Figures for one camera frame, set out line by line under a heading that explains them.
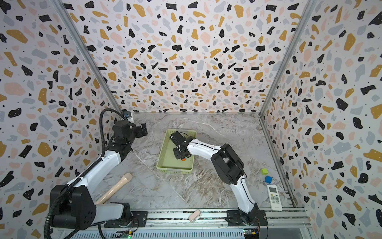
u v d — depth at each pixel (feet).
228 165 1.78
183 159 3.07
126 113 2.34
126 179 2.74
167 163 3.15
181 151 2.30
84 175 1.50
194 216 2.39
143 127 2.56
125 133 2.04
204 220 2.46
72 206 1.31
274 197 2.62
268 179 2.85
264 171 2.91
